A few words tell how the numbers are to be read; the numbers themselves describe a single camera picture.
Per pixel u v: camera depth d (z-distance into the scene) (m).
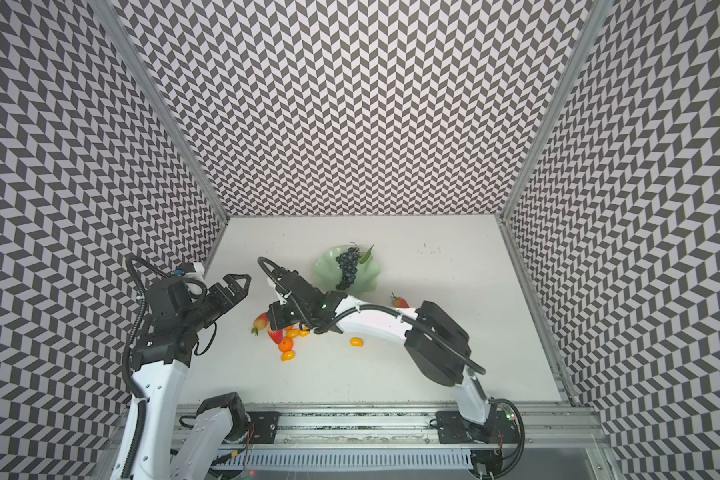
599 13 0.67
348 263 0.97
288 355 0.84
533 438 0.72
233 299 0.65
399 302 0.92
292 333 0.87
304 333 0.87
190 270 0.66
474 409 0.59
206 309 0.62
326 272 1.02
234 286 0.66
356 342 0.87
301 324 0.70
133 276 0.52
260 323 0.89
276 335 0.76
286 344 0.84
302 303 0.61
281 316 0.69
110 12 0.72
